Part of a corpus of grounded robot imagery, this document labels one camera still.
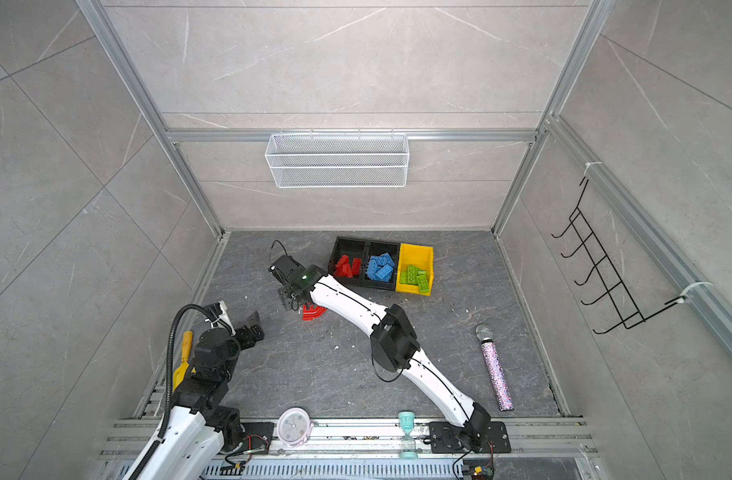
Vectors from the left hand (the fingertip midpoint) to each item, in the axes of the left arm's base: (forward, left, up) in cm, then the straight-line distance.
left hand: (240, 313), depth 81 cm
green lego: (+18, -48, -9) cm, 52 cm away
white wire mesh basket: (+49, -22, +16) cm, 56 cm away
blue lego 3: (+21, -38, -8) cm, 44 cm away
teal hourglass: (-32, -44, -13) cm, 56 cm away
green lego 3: (+12, -54, -7) cm, 56 cm away
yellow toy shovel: (-5, +18, -12) cm, 22 cm away
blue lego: (+26, -43, -11) cm, 51 cm away
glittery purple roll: (-22, -71, -11) cm, 75 cm away
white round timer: (-26, -16, -11) cm, 33 cm away
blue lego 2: (+20, -42, -9) cm, 47 cm away
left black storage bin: (+35, -31, -14) cm, 49 cm away
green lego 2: (+15, -54, -8) cm, 57 cm away
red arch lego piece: (+7, -17, -13) cm, 23 cm away
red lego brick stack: (+26, -32, -14) cm, 43 cm away
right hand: (+10, -13, -7) cm, 18 cm away
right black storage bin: (+29, -40, -9) cm, 51 cm away
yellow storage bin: (+21, -53, -11) cm, 58 cm away
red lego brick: (+21, -27, -8) cm, 35 cm away
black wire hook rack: (-15, -87, +21) cm, 91 cm away
